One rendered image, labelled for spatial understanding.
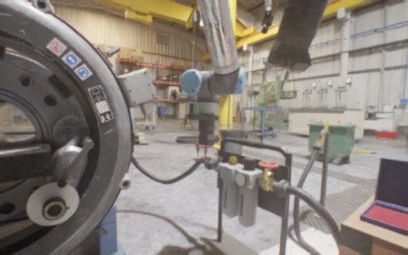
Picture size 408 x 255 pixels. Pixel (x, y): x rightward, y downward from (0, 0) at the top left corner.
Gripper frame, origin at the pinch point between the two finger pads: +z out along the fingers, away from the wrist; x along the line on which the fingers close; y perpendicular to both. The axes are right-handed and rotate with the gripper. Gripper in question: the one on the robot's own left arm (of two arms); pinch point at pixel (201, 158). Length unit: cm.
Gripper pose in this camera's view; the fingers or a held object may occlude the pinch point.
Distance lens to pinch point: 92.6
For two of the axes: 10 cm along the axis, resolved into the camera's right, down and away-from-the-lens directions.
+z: -0.2, 10.0, 0.8
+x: -6.1, -0.8, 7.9
